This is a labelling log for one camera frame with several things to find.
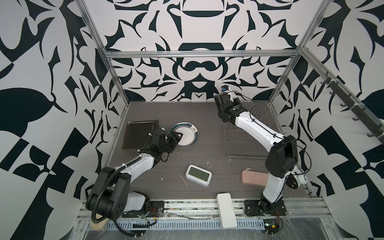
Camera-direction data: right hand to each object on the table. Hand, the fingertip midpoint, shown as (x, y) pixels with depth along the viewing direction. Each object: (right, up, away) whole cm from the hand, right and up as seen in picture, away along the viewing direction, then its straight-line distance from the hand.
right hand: (238, 99), depth 84 cm
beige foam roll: (-66, -58, -17) cm, 89 cm away
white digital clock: (-22, -41, -2) cm, 46 cm away
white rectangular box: (-9, -55, -15) cm, 57 cm away
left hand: (-31, -20, +3) cm, 37 cm away
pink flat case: (+8, -43, 0) cm, 44 cm away
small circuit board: (+12, -61, -12) cm, 63 cm away
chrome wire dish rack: (+5, -27, +13) cm, 30 cm away
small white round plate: (-26, -21, +17) cm, 38 cm away
